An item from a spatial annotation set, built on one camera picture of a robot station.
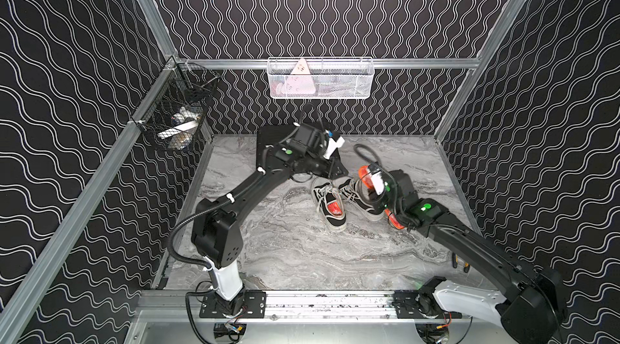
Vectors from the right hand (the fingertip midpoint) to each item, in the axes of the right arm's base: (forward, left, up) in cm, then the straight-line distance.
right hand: (376, 185), depth 82 cm
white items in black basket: (+12, +67, +11) cm, 69 cm away
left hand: (+1, +11, +8) cm, 14 cm away
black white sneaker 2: (+2, +6, -9) cm, 11 cm away
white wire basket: (+75, +20, -4) cm, 77 cm away
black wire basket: (+26, +76, +10) cm, 81 cm away
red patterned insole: (-1, +13, -15) cm, 20 cm away
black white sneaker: (0, +15, -12) cm, 19 cm away
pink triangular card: (+34, +27, +19) cm, 47 cm away
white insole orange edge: (0, +5, +6) cm, 8 cm away
